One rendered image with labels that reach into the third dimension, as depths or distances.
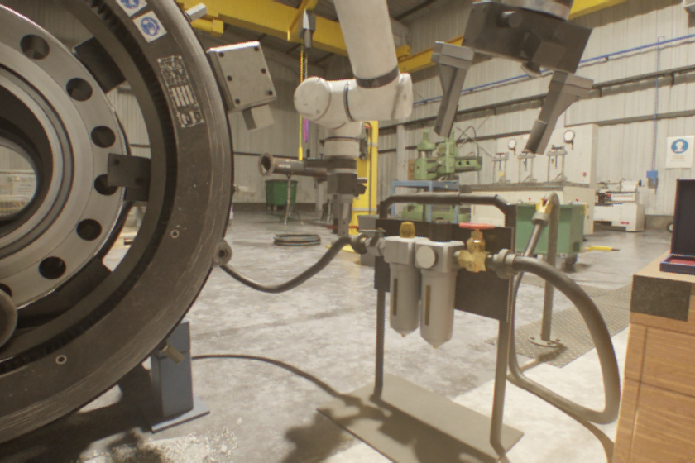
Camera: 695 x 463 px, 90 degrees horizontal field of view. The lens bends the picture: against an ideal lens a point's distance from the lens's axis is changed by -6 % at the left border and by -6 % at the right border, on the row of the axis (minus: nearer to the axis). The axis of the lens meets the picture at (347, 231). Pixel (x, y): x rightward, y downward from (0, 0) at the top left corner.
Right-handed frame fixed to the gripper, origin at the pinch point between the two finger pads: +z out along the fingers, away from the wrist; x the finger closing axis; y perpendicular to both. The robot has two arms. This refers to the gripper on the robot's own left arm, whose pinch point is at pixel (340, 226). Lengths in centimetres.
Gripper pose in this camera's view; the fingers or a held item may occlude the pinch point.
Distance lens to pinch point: 94.2
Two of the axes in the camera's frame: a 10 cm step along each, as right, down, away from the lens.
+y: 9.7, 0.0, 2.4
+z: -0.2, 10.0, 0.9
